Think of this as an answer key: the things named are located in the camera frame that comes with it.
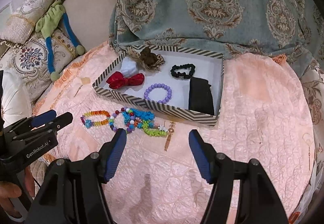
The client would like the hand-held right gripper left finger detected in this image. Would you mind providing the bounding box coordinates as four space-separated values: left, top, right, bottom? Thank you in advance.
30 128 127 224

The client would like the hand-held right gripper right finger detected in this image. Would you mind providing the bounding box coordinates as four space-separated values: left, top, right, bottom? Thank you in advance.
189 129 290 224

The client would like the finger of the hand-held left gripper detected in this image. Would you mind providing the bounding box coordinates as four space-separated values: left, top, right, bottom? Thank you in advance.
13 112 74 144
4 109 57 136

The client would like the multicolour round bead bracelet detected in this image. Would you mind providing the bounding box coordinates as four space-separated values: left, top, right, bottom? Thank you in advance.
109 107 137 134

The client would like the rainbow bead bracelet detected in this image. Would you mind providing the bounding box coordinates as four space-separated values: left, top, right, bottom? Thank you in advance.
80 110 112 129

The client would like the green bead bracelet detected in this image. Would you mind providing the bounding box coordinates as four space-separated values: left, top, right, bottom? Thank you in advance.
137 120 169 138

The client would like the blue flower bead bracelet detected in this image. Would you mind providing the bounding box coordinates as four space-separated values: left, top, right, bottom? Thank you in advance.
121 109 155 129

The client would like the red hair bow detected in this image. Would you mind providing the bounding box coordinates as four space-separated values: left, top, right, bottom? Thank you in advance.
106 71 145 90

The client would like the black scrunchie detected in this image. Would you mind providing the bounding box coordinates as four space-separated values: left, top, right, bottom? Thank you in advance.
170 62 196 80

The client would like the purple bead bracelet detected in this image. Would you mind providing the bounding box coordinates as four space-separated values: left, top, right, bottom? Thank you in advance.
143 83 173 104

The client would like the white scrunchie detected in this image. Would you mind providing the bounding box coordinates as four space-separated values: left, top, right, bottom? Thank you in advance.
121 59 138 76

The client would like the striped cardboard box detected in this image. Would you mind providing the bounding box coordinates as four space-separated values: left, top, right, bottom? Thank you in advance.
92 45 225 127

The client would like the leopard print hair bow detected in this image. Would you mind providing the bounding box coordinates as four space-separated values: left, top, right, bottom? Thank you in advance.
127 47 166 71

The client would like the brown scrunchie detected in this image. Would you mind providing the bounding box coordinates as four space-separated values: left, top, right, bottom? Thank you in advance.
140 47 156 69

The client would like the person's left hand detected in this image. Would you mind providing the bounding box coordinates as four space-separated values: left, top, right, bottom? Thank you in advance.
0 166 35 218

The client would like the gold tassel earring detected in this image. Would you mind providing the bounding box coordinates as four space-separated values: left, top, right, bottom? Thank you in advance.
302 133 314 171
164 121 176 152

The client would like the white fluffy cushion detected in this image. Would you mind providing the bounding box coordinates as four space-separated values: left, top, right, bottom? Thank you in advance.
0 69 33 128

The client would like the floral embroidered cushion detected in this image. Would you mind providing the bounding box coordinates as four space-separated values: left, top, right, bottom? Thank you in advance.
0 29 79 103

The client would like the pink fluffy blanket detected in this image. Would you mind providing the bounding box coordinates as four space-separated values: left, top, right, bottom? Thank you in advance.
32 42 317 224

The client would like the green blue plush toy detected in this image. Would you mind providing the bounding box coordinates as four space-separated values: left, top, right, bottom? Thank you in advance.
35 0 85 81

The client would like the plain beige cushion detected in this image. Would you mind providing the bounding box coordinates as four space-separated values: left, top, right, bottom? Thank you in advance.
62 0 119 52

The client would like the beige bolster cushion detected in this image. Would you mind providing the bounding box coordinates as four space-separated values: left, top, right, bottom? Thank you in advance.
0 0 64 47

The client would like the white orange plastic packet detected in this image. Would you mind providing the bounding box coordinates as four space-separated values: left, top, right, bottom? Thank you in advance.
286 161 324 224

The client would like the beige floral fabric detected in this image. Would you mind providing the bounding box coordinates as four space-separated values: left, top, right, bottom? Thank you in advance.
300 58 324 164

